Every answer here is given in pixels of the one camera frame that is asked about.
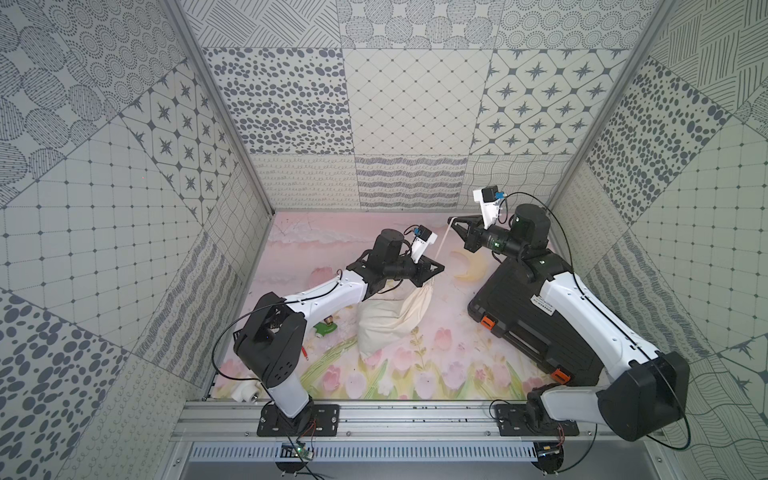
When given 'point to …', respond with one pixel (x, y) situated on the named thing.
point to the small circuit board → (300, 449)
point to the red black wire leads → (305, 353)
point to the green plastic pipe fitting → (324, 329)
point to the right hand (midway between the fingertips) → (451, 221)
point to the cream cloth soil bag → (387, 315)
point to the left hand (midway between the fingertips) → (442, 261)
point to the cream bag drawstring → (450, 220)
